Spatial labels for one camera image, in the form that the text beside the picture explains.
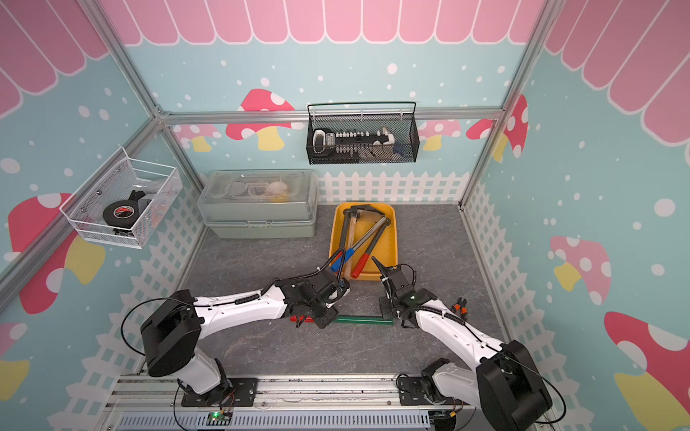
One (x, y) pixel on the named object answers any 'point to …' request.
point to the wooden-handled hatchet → (354, 216)
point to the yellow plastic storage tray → (358, 233)
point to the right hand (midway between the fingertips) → (389, 303)
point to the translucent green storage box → (263, 204)
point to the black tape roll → (121, 213)
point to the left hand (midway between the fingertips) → (328, 316)
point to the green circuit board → (218, 418)
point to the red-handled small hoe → (346, 215)
